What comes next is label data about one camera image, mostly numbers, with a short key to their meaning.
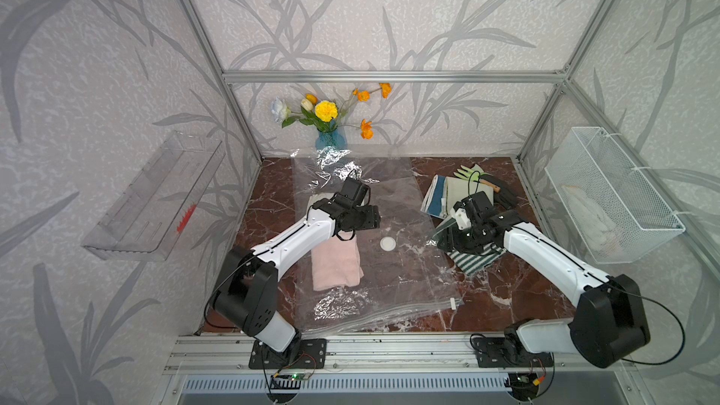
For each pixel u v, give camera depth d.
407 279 0.86
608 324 0.41
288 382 0.72
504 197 1.05
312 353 0.73
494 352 0.73
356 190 0.68
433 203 1.02
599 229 0.74
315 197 1.05
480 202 0.68
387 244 0.94
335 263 0.87
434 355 0.75
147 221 0.64
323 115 0.91
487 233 0.61
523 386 0.70
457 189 1.03
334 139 1.08
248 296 0.43
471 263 0.87
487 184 1.08
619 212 0.62
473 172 1.15
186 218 0.65
